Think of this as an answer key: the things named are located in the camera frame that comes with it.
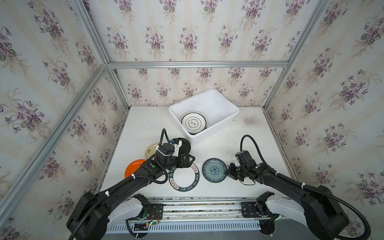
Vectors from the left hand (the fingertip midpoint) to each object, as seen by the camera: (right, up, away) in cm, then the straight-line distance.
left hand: (189, 157), depth 79 cm
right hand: (+20, -12, +5) cm, 23 cm away
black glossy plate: (-3, +2, +17) cm, 17 cm away
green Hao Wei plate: (-3, -14, +4) cm, 15 cm away
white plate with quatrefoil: (+3, +19, +28) cm, 34 cm away
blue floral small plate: (+15, -10, +8) cm, 19 cm away
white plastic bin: (+22, +29, +36) cm, 51 cm away
